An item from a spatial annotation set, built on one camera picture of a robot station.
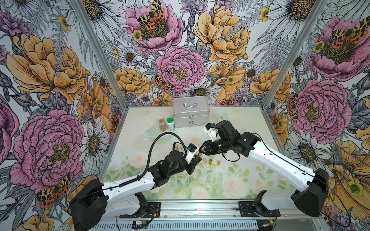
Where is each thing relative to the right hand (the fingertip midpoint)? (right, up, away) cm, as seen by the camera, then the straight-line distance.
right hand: (203, 153), depth 73 cm
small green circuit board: (-30, -33, -2) cm, 45 cm away
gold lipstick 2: (+6, -9, +16) cm, 19 cm away
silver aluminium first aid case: (-6, +22, +30) cm, 38 cm away
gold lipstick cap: (+11, -10, +16) cm, 22 cm away
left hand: (-2, -5, +5) cm, 7 cm away
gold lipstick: (-2, -1, +1) cm, 2 cm away
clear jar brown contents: (-26, +13, +32) cm, 43 cm away
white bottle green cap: (-20, +13, +29) cm, 38 cm away
